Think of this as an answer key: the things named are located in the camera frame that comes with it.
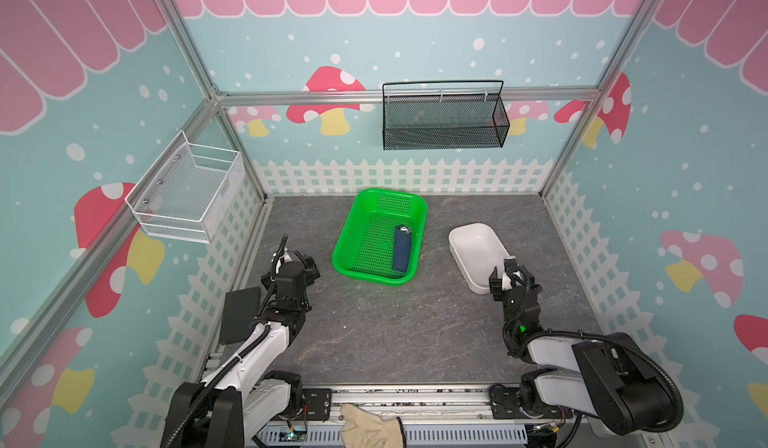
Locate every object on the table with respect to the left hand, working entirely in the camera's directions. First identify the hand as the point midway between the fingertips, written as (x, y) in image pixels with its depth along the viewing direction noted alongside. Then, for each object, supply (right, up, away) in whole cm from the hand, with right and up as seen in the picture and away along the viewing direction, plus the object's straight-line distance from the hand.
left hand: (293, 266), depth 86 cm
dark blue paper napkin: (+32, +4, +17) cm, 36 cm away
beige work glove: (+22, -37, -15) cm, 46 cm away
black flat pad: (-18, -14, +5) cm, 23 cm away
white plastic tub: (+58, +3, +17) cm, 60 cm away
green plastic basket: (+19, +4, +19) cm, 27 cm away
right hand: (+64, -1, +2) cm, 64 cm away
